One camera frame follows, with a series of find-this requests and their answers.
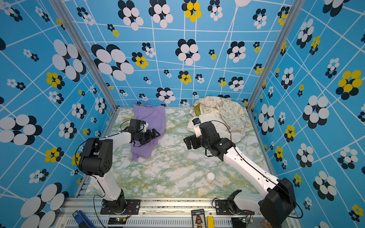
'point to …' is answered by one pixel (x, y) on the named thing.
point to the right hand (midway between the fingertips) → (192, 136)
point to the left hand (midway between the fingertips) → (156, 136)
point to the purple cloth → (155, 116)
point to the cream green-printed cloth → (231, 112)
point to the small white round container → (210, 177)
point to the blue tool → (82, 220)
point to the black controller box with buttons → (198, 218)
